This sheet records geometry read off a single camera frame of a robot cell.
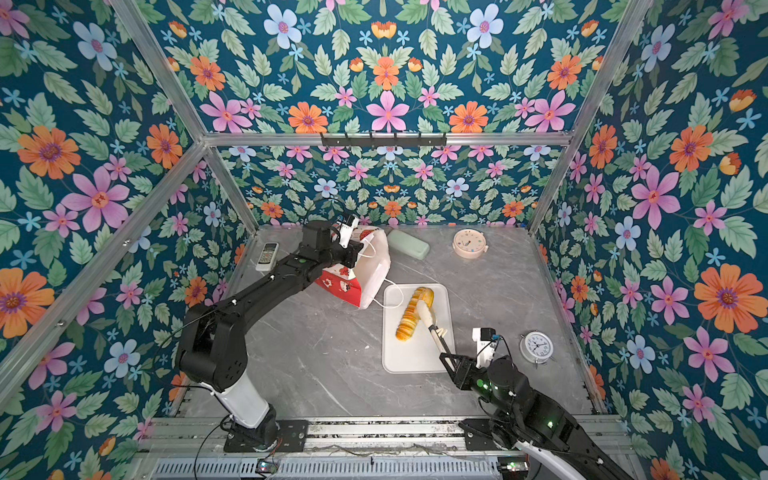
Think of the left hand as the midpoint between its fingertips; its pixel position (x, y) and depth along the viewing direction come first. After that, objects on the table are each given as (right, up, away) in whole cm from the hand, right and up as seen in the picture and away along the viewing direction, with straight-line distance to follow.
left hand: (365, 236), depth 86 cm
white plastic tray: (+16, -35, +2) cm, 39 cm away
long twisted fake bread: (+13, -25, +5) cm, 29 cm away
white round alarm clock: (+49, -32, -2) cm, 59 cm away
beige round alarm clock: (+36, -1, +25) cm, 44 cm away
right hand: (+20, -31, -15) cm, 40 cm away
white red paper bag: (0, -13, +10) cm, 16 cm away
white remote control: (-39, -6, +23) cm, 46 cm away
